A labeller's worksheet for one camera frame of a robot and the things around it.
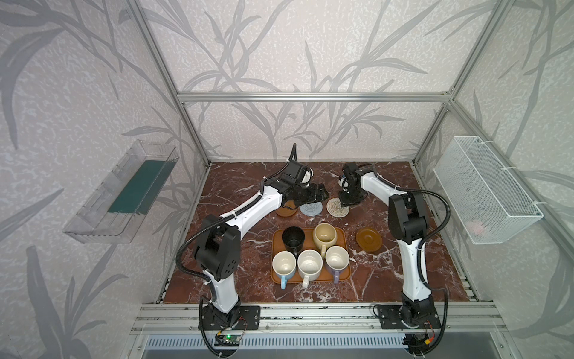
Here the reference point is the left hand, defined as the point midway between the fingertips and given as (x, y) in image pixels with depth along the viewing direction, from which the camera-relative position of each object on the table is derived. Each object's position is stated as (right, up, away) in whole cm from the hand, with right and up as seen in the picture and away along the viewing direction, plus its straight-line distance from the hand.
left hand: (324, 191), depth 85 cm
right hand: (+12, -4, +20) cm, 23 cm away
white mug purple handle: (+5, -27, +1) cm, 27 cm away
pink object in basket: (+48, -11, -12) cm, 51 cm away
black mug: (-12, -18, +2) cm, 22 cm away
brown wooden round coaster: (-13, -6, -12) cm, 19 cm away
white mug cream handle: (-6, -28, -1) cm, 29 cm away
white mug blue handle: (-16, -29, -1) cm, 33 cm away
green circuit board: (-32, -48, -13) cm, 59 cm away
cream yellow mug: (+1, -19, +7) cm, 20 cm away
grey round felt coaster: (-4, -9, +17) cm, 20 cm away
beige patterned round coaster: (+7, -9, +17) cm, 20 cm away
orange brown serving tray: (-19, -22, +4) cm, 29 cm away
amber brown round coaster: (+19, -21, +7) cm, 29 cm away
